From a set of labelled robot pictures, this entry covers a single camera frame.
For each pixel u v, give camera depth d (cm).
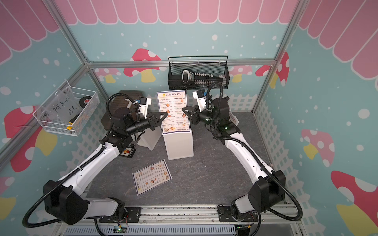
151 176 87
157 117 66
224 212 75
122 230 71
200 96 59
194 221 74
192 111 64
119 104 106
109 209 62
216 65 90
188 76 89
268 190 40
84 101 79
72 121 64
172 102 68
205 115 62
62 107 67
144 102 62
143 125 63
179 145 88
